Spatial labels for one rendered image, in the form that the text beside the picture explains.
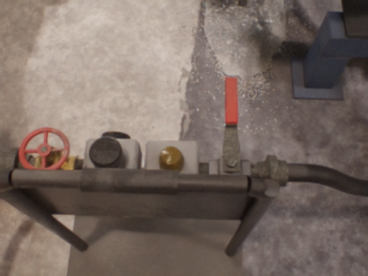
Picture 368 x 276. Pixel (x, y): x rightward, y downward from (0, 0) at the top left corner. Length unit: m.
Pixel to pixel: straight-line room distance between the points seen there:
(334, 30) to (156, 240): 0.66
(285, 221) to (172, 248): 0.29
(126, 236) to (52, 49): 0.61
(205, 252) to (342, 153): 0.46
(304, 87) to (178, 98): 0.36
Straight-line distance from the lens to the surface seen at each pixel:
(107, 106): 1.23
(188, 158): 0.66
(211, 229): 1.09
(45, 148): 0.64
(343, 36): 1.09
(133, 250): 1.09
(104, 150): 0.62
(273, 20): 1.40
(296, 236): 1.13
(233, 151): 0.65
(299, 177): 0.68
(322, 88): 1.28
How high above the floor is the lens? 1.07
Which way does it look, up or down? 67 degrees down
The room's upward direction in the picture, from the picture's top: straight up
